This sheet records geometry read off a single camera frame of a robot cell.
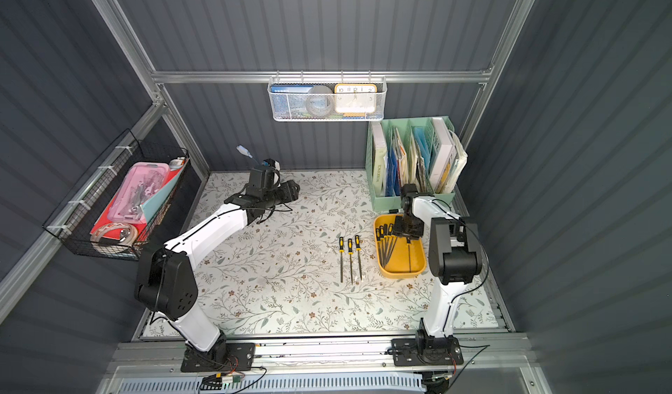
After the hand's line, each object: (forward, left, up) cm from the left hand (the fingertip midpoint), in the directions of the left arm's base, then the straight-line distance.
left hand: (289, 186), depth 89 cm
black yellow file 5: (-8, -33, -19) cm, 39 cm away
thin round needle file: (-13, -24, -21) cm, 34 cm away
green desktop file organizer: (+16, -44, +2) cm, 47 cm away
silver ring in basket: (-26, +36, +8) cm, 45 cm away
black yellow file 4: (-8, -37, -19) cm, 42 cm away
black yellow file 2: (-14, -18, -21) cm, 30 cm away
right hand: (-9, -44, -18) cm, 49 cm away
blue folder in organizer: (+8, -37, -7) cm, 39 cm away
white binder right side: (+7, -58, +3) cm, 59 cm away
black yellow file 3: (-11, -43, -19) cm, 48 cm away
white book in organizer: (+11, -32, +2) cm, 34 cm away
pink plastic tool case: (-8, +40, +11) cm, 42 cm away
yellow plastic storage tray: (-17, -38, -21) cm, 47 cm away
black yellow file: (-15, -21, -20) cm, 33 cm away
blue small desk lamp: (+16, +19, +3) cm, 25 cm away
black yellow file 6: (-12, -31, -15) cm, 36 cm away
